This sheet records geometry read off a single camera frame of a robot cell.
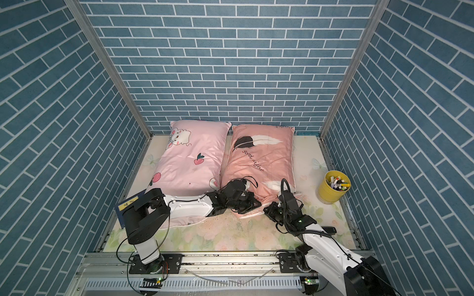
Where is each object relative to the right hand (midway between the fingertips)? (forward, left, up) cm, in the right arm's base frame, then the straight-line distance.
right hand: (264, 209), depth 85 cm
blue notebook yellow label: (-2, +68, -3) cm, 68 cm away
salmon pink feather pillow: (+29, +2, +3) cm, 29 cm away
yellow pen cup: (+11, -32, +8) cm, 35 cm away
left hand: (-1, -1, +5) cm, 5 cm away
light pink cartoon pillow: (+18, +39, +7) cm, 44 cm away
